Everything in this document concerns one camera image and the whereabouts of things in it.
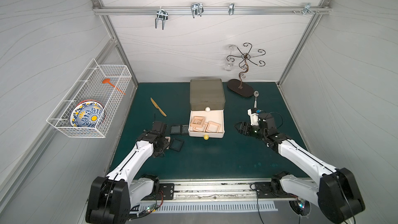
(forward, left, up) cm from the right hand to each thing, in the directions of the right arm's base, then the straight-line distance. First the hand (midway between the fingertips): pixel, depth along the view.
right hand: (239, 124), depth 85 cm
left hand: (-12, +41, -7) cm, 44 cm away
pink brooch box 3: (0, +15, -3) cm, 15 cm away
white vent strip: (-37, +17, -11) cm, 43 cm away
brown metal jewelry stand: (+40, -3, -10) cm, 42 cm away
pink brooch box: (+2, +24, -1) cm, 24 cm away
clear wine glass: (+44, +4, +9) cm, 46 cm away
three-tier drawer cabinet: (+8, +18, +9) cm, 22 cm away
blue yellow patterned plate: (-11, +67, +24) cm, 72 cm away
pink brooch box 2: (-3, +21, -2) cm, 22 cm away
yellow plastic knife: (+17, +53, -10) cm, 57 cm away
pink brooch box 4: (-6, +40, -9) cm, 42 cm away
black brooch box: (0, +38, -10) cm, 39 cm away
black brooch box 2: (0, +32, -8) cm, 33 cm away
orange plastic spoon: (+11, +70, +22) cm, 74 cm away
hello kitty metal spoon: (+33, -18, -12) cm, 40 cm away
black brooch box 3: (-9, +35, -10) cm, 38 cm away
